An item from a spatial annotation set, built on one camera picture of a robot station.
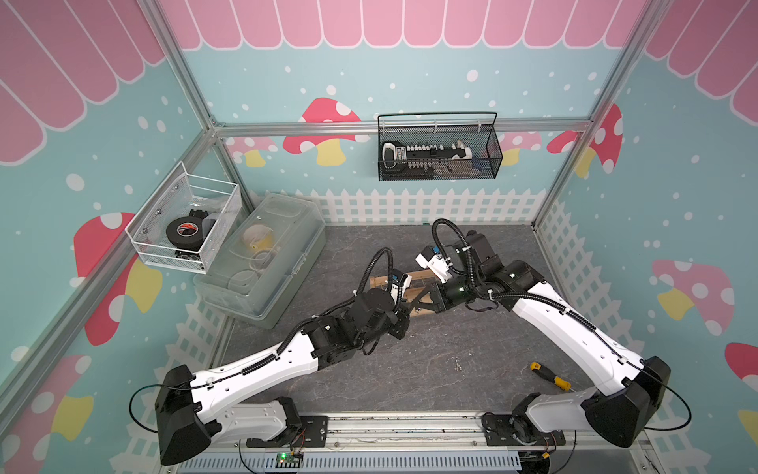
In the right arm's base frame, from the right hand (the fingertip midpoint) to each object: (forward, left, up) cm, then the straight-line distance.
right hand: (415, 303), depth 69 cm
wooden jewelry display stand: (+12, -3, -8) cm, 14 cm away
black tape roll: (+15, +55, +10) cm, 58 cm away
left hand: (0, +1, -3) cm, 4 cm away
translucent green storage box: (+25, +38, -4) cm, 46 cm away
